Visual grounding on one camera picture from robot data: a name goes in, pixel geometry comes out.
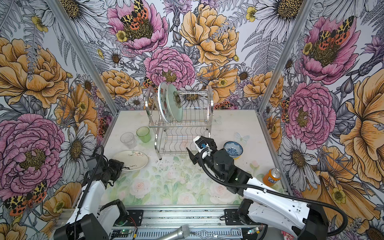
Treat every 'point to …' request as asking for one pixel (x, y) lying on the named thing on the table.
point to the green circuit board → (120, 233)
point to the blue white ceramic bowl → (234, 149)
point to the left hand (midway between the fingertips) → (125, 166)
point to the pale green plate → (174, 102)
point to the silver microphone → (182, 232)
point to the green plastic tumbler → (143, 133)
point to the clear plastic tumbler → (129, 139)
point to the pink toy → (287, 236)
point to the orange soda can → (271, 177)
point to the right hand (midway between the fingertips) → (195, 146)
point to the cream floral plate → (132, 159)
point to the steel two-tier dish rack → (184, 137)
